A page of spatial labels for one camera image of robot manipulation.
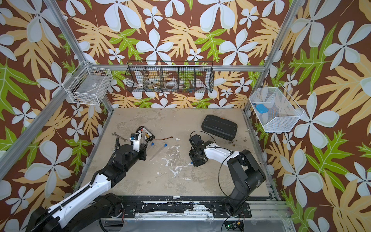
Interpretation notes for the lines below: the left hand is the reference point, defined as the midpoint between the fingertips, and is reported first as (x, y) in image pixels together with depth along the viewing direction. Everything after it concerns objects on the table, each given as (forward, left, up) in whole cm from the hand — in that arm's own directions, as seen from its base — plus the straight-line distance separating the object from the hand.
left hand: (146, 142), depth 81 cm
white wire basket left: (+29, +35, +17) cm, 49 cm away
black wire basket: (+43, -12, +15) cm, 47 cm away
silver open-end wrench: (+12, +20, -17) cm, 29 cm away
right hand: (-2, -24, -14) cm, 28 cm away
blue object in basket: (+19, -69, +9) cm, 72 cm away
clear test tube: (-2, -1, -16) cm, 16 cm away
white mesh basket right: (+12, -76, +13) cm, 78 cm away
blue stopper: (+8, -9, -16) cm, 20 cm away
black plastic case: (+20, -47, -10) cm, 52 cm away
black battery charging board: (+19, +9, -15) cm, 26 cm away
